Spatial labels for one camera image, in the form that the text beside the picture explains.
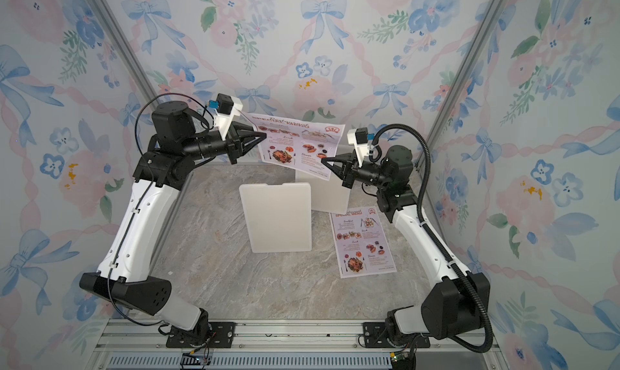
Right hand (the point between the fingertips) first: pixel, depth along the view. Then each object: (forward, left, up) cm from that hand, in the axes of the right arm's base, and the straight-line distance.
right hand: (324, 160), depth 65 cm
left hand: (+1, +15, +9) cm, 18 cm away
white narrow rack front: (-3, +16, -24) cm, 29 cm away
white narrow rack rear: (+16, -2, -35) cm, 39 cm away
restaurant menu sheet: (-4, -15, -41) cm, 44 cm away
